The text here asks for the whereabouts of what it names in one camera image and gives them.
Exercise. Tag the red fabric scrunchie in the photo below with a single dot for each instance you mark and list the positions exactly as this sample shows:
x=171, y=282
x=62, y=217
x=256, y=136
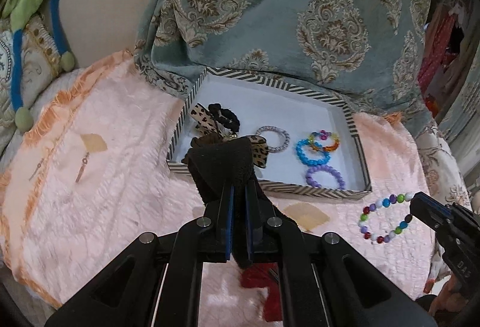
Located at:
x=258, y=278

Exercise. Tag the teal patterned cushion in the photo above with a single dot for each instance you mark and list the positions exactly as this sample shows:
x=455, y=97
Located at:
x=281, y=30

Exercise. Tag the hanging clothes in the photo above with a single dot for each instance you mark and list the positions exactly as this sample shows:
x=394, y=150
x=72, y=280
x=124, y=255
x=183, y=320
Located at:
x=438, y=60

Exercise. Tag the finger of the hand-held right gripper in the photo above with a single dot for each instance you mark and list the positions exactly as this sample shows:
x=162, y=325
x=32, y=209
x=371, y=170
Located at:
x=423, y=218
x=431, y=201

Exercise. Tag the striped cardboard box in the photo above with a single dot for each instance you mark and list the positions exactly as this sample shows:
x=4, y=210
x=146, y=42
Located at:
x=285, y=113

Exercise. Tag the pink plush blanket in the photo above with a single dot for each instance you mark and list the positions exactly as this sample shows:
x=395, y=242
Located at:
x=112, y=199

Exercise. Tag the floral embroidered cushion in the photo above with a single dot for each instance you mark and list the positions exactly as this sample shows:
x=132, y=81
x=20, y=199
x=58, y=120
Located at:
x=33, y=60

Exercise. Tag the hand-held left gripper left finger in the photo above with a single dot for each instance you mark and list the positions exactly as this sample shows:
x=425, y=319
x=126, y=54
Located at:
x=229, y=225

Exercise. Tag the black leopard bow scrunchie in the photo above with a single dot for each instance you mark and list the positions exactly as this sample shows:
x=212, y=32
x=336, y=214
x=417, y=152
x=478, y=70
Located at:
x=221, y=113

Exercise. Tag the person's right hand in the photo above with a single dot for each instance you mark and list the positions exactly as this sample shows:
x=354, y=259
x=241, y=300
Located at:
x=450, y=297

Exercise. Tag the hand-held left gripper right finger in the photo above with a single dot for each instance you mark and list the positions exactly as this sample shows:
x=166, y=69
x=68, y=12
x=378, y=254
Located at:
x=249, y=225

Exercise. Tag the floral bedsheet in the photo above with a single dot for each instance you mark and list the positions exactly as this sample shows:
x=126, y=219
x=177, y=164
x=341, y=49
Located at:
x=442, y=162

